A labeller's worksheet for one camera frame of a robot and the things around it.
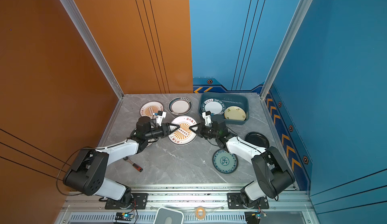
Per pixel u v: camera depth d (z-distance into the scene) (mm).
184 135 795
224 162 852
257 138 942
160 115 807
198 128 791
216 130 676
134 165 847
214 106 1122
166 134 756
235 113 1062
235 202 725
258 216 696
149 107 1122
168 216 657
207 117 794
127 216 705
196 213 709
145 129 700
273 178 433
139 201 743
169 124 784
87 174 441
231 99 1157
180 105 1127
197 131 770
